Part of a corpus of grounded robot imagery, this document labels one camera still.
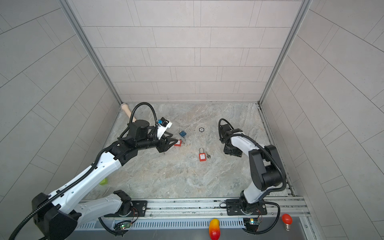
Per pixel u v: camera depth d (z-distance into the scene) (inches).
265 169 17.7
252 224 26.8
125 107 43.6
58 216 14.0
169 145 25.4
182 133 38.8
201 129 40.1
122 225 25.6
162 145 24.1
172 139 26.7
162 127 24.0
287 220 26.1
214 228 25.3
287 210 27.9
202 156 34.4
